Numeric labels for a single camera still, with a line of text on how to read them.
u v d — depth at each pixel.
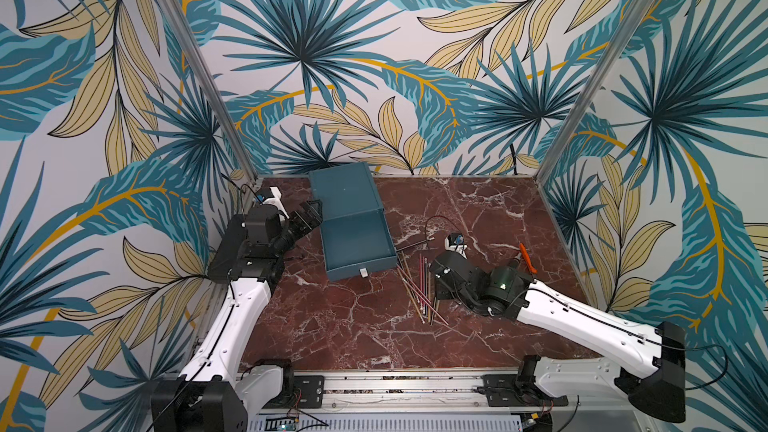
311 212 0.69
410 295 0.90
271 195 0.69
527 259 0.97
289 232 0.66
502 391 0.73
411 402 0.73
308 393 0.73
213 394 0.38
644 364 0.40
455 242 0.66
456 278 0.53
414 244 1.00
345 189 0.86
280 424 0.72
